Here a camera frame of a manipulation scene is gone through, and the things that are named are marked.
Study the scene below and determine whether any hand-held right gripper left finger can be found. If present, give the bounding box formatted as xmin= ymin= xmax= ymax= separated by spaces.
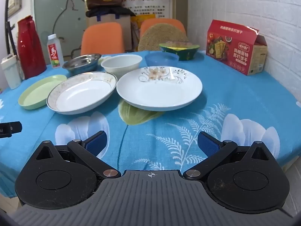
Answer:
xmin=34 ymin=131 xmax=121 ymax=179

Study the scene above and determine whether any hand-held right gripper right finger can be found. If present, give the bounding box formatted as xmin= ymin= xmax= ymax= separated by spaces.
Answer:
xmin=183 ymin=131 xmax=271 ymax=180

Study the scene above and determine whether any light green plate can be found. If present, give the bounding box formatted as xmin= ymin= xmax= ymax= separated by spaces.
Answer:
xmin=18 ymin=75 xmax=67 ymax=111

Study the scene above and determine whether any white plate with patterned rim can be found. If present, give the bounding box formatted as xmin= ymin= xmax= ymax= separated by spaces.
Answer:
xmin=46 ymin=71 xmax=117 ymax=115

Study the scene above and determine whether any white floral plate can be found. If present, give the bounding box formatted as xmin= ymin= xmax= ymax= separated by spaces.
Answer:
xmin=116 ymin=66 xmax=203 ymax=111

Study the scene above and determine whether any stainless steel bowl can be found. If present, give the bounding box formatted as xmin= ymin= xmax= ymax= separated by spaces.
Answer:
xmin=62 ymin=54 xmax=102 ymax=75

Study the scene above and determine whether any blue floral tablecloth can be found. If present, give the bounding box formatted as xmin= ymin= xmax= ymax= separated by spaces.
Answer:
xmin=0 ymin=49 xmax=301 ymax=193

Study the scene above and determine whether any cream white container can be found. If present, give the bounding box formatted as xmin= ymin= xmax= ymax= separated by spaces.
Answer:
xmin=0 ymin=54 xmax=21 ymax=90

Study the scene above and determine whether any red thermos jug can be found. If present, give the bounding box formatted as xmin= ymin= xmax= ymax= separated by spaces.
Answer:
xmin=17 ymin=15 xmax=47 ymax=80

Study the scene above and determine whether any white ribbed bowl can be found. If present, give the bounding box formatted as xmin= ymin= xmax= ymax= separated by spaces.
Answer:
xmin=101 ymin=54 xmax=142 ymax=74

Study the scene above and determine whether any juice bottle with red label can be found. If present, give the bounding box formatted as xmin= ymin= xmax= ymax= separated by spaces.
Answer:
xmin=46 ymin=34 xmax=64 ymax=69

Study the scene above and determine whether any black stand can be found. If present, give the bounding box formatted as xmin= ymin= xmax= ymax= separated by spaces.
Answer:
xmin=5 ymin=0 xmax=17 ymax=55

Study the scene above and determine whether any green instant noodle bowl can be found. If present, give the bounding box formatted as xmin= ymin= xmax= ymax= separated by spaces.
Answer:
xmin=159 ymin=41 xmax=200 ymax=61

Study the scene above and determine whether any red cracker box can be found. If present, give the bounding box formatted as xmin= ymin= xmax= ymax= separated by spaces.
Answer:
xmin=206 ymin=19 xmax=268 ymax=76

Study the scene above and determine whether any blue plastic bowl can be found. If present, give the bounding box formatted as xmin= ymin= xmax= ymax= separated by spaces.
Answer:
xmin=144 ymin=52 xmax=180 ymax=67

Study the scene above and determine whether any orange chair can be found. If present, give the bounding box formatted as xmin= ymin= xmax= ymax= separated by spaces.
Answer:
xmin=80 ymin=22 xmax=125 ymax=56
xmin=140 ymin=18 xmax=187 ymax=43

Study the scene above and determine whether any brown bag on cardboard box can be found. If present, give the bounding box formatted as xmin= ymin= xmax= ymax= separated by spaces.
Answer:
xmin=87 ymin=13 xmax=132 ymax=50

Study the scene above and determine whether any yellow bag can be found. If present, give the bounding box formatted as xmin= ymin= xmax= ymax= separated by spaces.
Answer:
xmin=130 ymin=14 xmax=157 ymax=50

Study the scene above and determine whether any frosted glass door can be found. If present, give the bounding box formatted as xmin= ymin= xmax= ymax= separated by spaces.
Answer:
xmin=34 ymin=0 xmax=88 ymax=64

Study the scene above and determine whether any black cloth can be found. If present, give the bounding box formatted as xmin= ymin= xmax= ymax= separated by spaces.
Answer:
xmin=85 ymin=7 xmax=135 ymax=18

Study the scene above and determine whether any wall poster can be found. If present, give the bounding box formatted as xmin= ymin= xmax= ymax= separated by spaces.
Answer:
xmin=123 ymin=0 xmax=174 ymax=19

